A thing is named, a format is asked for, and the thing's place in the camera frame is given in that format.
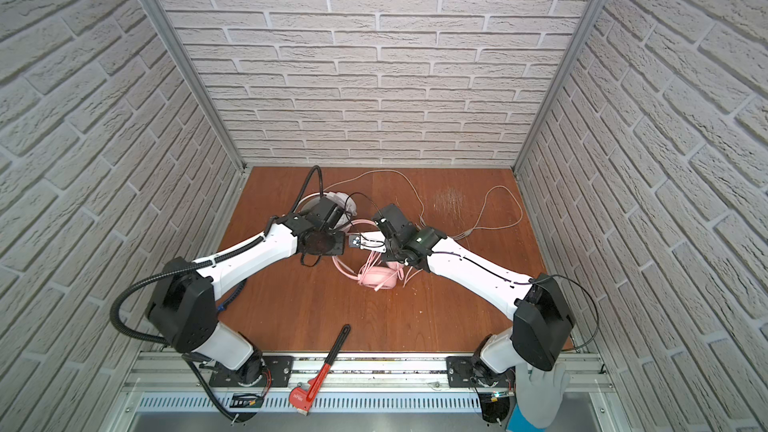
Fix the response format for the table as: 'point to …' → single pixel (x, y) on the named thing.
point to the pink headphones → (374, 272)
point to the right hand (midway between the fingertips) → (389, 227)
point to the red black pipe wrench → (302, 396)
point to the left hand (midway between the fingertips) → (342, 242)
